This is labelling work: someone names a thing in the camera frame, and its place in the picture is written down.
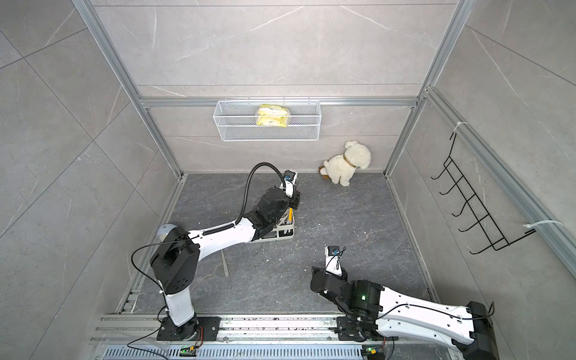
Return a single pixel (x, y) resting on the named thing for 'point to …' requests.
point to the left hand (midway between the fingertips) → (297, 179)
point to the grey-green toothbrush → (224, 264)
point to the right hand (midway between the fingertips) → (319, 270)
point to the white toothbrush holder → (283, 230)
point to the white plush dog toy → (340, 167)
